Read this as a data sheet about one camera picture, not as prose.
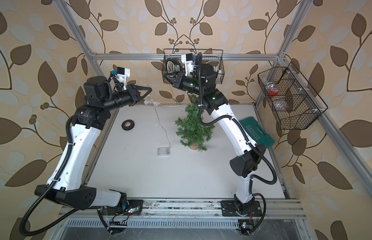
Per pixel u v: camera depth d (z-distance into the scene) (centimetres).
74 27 79
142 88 60
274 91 81
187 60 58
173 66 84
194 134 78
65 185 38
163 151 94
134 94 53
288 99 79
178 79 57
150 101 62
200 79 48
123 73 55
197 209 75
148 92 61
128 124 108
